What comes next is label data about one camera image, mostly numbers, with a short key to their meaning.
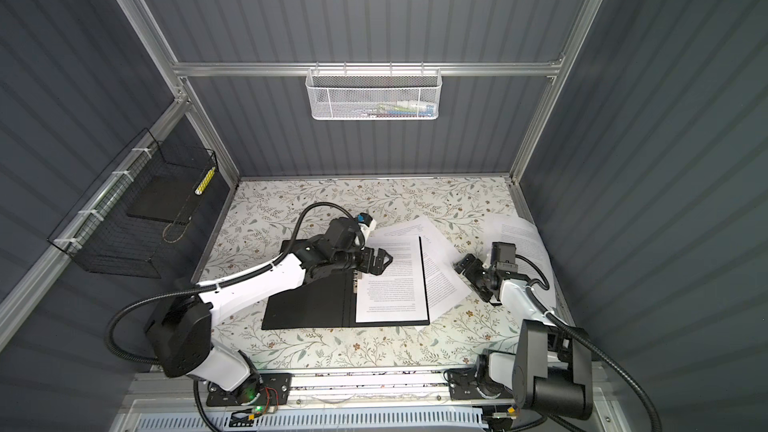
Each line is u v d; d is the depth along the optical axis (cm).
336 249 64
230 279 49
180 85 91
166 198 73
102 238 66
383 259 74
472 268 81
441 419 77
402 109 92
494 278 65
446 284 92
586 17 78
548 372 42
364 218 75
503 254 71
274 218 108
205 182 81
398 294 89
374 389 76
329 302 87
